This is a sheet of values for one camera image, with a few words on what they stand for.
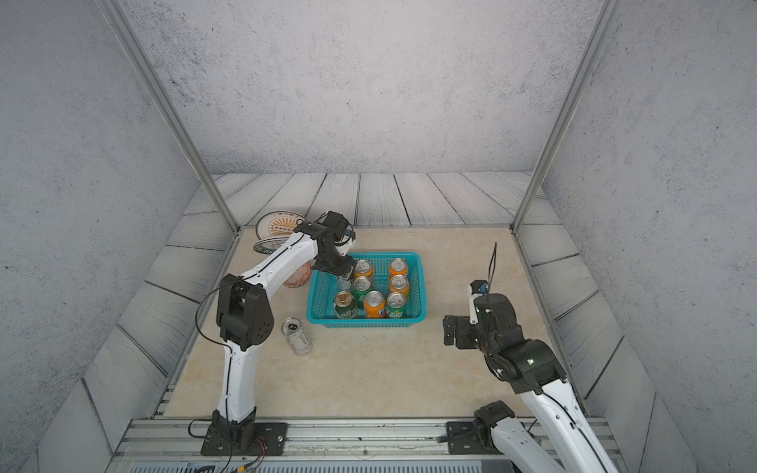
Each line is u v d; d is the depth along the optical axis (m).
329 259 0.81
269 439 0.73
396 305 0.86
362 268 0.94
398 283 0.91
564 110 0.87
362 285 0.91
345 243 0.83
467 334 0.63
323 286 1.01
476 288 0.62
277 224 1.02
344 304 0.87
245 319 0.55
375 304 0.87
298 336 0.79
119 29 0.72
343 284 0.94
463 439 0.72
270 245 0.99
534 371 0.45
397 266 0.95
